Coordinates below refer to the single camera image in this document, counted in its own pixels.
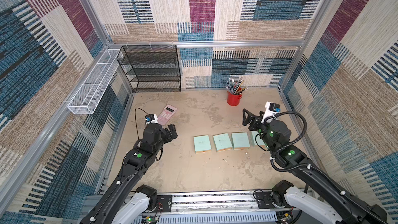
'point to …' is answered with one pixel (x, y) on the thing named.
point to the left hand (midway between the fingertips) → (168, 128)
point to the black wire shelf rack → (152, 67)
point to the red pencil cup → (232, 99)
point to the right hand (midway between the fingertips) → (252, 113)
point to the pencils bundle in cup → (235, 88)
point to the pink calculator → (166, 114)
